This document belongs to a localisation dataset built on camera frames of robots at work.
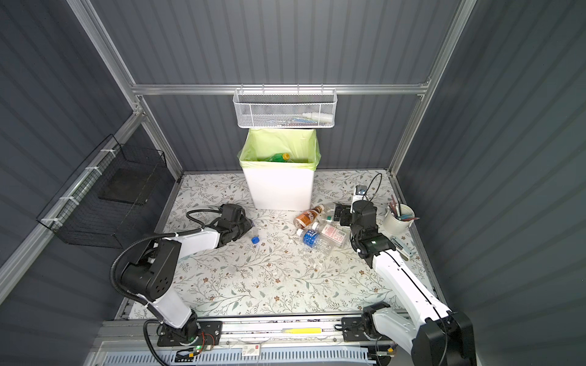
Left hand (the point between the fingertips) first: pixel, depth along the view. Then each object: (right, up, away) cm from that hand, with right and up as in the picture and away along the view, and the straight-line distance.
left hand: (250, 221), depth 97 cm
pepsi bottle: (+3, -6, -3) cm, 7 cm away
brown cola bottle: (+24, +1, 0) cm, 24 cm away
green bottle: (+12, +28, +4) cm, 31 cm away
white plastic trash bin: (+13, +14, -2) cm, 19 cm away
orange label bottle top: (+35, +5, +6) cm, 36 cm away
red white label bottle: (+35, -5, -4) cm, 35 cm away
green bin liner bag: (+13, +32, +3) cm, 35 cm away
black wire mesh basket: (-43, +9, -25) cm, 51 cm away
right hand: (+41, +8, -16) cm, 45 cm away
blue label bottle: (+27, -6, -8) cm, 29 cm away
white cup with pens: (+62, +3, -4) cm, 62 cm away
